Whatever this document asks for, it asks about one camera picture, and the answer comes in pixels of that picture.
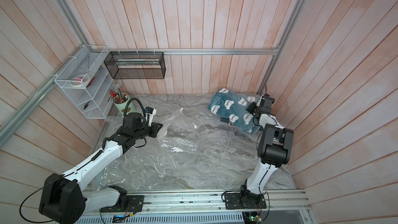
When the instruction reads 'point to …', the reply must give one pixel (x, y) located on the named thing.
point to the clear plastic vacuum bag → (159, 161)
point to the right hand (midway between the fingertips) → (250, 104)
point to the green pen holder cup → (120, 101)
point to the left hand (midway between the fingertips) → (161, 127)
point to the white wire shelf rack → (95, 100)
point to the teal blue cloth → (232, 106)
